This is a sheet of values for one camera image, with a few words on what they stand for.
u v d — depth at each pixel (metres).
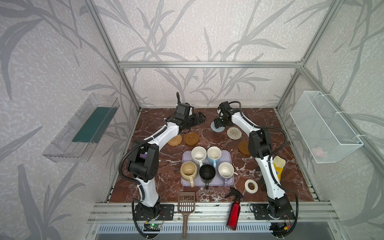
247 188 0.81
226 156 0.94
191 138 1.02
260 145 0.65
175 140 1.02
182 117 0.72
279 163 0.89
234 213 0.71
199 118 0.83
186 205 0.77
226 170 0.86
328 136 0.62
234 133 1.05
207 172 0.84
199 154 0.93
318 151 0.72
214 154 0.90
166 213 0.74
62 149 0.60
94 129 0.62
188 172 0.86
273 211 0.65
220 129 1.06
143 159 0.52
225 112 0.83
